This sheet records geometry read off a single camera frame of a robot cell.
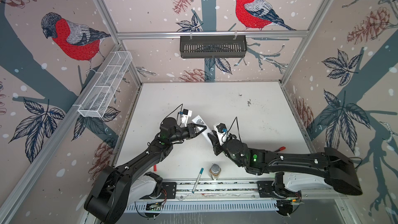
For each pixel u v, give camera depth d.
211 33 0.92
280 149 0.87
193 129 0.71
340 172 0.41
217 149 0.64
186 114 0.74
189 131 0.69
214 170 0.70
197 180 0.76
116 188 0.40
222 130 0.60
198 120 0.76
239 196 0.73
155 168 0.81
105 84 0.79
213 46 1.06
